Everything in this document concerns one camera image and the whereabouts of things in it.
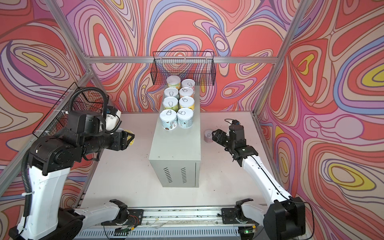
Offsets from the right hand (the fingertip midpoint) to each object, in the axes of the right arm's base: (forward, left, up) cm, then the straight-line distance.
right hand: (218, 137), depth 82 cm
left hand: (-11, +40, +21) cm, 46 cm away
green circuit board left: (-40, +51, -19) cm, 67 cm away
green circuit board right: (-41, -11, -20) cm, 47 cm away
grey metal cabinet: (-19, +21, +16) cm, 32 cm away
